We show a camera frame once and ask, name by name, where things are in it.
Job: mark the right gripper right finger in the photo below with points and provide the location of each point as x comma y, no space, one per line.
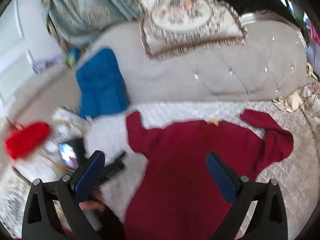
269,220

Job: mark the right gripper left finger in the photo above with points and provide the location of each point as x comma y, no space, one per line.
40,220

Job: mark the dark red sweater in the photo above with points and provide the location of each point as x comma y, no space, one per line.
177,198

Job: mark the pink hanging clothes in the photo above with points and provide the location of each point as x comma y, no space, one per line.
314,35

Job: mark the person's left hand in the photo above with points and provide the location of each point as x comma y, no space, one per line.
93,204

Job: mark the small patterned side pillow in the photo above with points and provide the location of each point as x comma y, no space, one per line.
67,125

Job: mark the red bag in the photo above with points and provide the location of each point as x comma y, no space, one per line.
21,140

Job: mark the blue quilted cushion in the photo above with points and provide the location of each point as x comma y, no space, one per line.
101,85

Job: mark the green plush toy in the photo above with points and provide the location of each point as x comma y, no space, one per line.
72,57

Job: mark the cream fabric bow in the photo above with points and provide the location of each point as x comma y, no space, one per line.
289,104

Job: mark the floral cream duvet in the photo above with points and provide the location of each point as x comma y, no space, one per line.
310,106

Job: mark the beige tufted headboard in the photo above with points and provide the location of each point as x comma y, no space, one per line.
272,63

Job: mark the floral embroidered pillow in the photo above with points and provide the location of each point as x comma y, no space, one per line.
173,27

